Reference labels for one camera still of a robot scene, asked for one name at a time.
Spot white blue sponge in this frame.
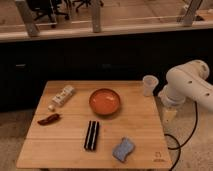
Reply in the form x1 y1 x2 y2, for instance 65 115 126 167
112 137 135 162

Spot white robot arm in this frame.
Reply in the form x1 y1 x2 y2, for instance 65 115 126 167
158 60 213 124

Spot white ceramic cup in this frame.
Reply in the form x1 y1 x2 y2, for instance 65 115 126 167
142 75 159 96

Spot orange bowl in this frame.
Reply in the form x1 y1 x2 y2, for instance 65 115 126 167
89 88 121 116

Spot black white striped block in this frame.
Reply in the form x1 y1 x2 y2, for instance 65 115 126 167
84 121 100 151

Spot red chili pepper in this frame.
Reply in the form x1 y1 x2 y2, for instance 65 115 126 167
38 113 61 126

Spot black office chair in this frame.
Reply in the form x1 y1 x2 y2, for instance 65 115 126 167
26 0 69 28
71 0 104 13

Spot black cable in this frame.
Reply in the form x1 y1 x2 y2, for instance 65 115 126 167
164 101 199 171

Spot grey metal post right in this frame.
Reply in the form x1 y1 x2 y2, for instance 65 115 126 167
182 0 203 27

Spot grey metal post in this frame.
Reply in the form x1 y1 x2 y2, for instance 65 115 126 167
15 0 39 37
182 0 203 27
91 0 101 33

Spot grey metal post middle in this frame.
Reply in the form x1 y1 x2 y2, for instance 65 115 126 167
91 0 101 33

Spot grey metal post left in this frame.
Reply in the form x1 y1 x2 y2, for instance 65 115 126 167
15 0 39 37

